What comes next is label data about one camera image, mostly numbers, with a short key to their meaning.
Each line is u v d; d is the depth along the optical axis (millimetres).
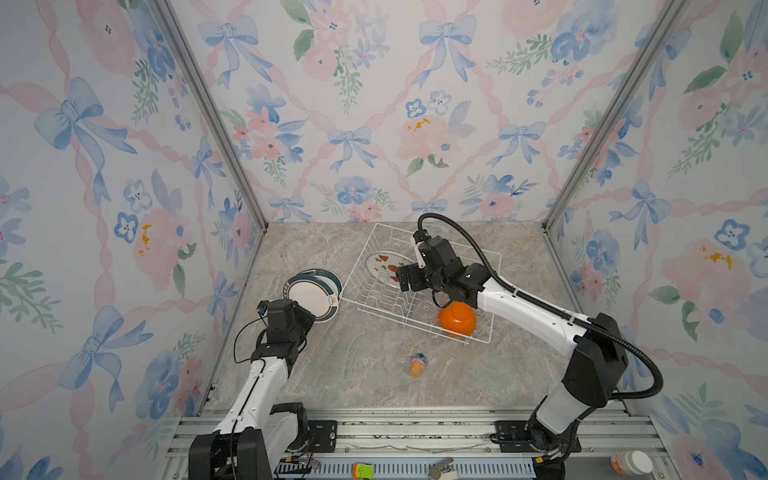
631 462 653
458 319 875
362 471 677
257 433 422
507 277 1038
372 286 997
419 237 718
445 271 613
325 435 743
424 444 740
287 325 660
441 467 704
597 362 441
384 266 953
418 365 821
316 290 970
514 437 731
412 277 733
